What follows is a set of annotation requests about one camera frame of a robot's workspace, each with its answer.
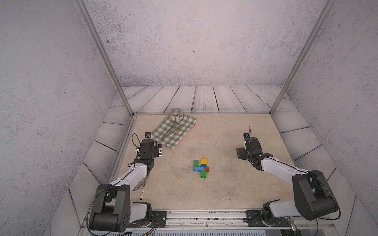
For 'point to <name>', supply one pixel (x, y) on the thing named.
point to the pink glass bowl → (140, 184)
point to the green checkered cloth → (170, 132)
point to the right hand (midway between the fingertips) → (249, 148)
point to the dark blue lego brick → (204, 165)
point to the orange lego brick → (206, 168)
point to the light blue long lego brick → (198, 168)
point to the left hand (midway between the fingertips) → (152, 145)
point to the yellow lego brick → (204, 161)
